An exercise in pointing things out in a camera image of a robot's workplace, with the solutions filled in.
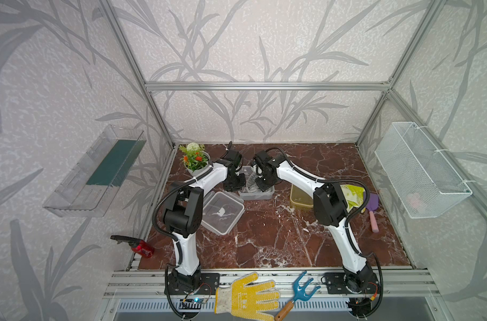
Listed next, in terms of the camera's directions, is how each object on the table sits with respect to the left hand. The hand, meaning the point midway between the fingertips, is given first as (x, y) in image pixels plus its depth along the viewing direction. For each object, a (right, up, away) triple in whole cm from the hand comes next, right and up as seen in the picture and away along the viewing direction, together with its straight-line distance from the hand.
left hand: (242, 187), depth 95 cm
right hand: (+10, +1, +3) cm, 10 cm away
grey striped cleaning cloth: (+4, +1, +1) cm, 4 cm away
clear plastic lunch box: (0, -4, -1) cm, 4 cm away
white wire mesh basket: (+60, +5, -32) cm, 69 cm away
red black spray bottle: (-37, -19, -22) cm, 47 cm away
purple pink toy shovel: (+62, -9, -1) cm, 62 cm away
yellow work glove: (+1, -37, -25) cm, 45 cm away
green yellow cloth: (+53, -4, -1) cm, 53 cm away
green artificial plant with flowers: (-23, +14, -2) cm, 27 cm away
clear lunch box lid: (-10, -11, -1) cm, 15 cm away
